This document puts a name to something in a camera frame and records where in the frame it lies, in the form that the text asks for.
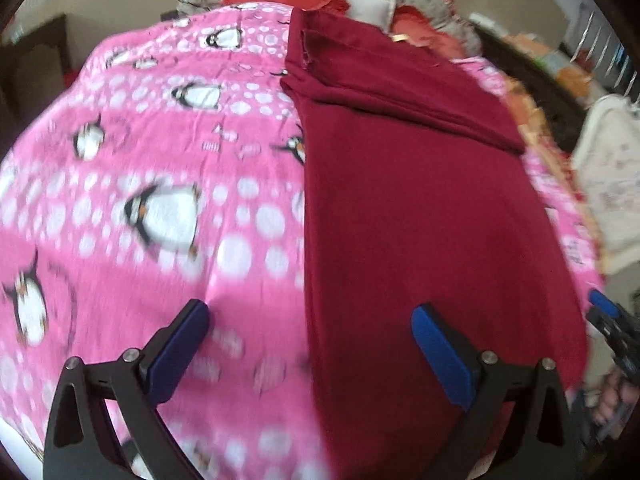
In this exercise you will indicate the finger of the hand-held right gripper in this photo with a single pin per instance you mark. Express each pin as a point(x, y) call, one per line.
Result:
point(602, 304)

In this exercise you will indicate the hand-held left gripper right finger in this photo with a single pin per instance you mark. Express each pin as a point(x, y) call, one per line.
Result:
point(445, 360)

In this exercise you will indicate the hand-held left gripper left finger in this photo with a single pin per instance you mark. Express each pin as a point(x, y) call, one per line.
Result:
point(180, 350)

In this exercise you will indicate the dark red sweater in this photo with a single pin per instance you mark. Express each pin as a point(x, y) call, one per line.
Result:
point(425, 210)

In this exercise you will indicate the person's right hand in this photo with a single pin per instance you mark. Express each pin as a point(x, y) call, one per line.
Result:
point(612, 392)

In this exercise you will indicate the white ornate floral chair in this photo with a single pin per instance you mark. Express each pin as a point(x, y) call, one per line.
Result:
point(610, 170)

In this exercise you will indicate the pink penguin print blanket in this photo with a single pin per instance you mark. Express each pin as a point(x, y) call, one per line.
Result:
point(150, 135)

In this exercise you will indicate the dark carved wooden cabinet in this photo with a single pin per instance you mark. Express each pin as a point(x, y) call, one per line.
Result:
point(540, 85)

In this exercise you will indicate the orange cardboard box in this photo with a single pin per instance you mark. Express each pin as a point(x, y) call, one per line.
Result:
point(572, 77)

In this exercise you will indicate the metal railing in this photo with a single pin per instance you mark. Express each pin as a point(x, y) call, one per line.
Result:
point(600, 40)

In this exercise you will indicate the dark wooden desk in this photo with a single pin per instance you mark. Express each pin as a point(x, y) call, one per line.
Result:
point(35, 60)

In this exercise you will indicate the red heart-shaped pillow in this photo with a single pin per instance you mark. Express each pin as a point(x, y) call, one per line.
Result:
point(425, 30)

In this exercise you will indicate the white pillow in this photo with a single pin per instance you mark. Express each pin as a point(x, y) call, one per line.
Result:
point(370, 5)

